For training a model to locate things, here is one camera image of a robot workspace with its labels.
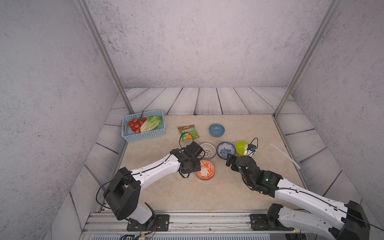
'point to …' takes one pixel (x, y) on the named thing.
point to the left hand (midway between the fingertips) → (200, 170)
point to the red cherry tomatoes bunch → (135, 124)
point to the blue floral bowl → (224, 148)
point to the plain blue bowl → (216, 130)
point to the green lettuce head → (152, 123)
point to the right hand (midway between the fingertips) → (234, 157)
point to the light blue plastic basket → (130, 136)
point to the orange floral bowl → (207, 170)
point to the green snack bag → (188, 132)
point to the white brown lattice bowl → (209, 150)
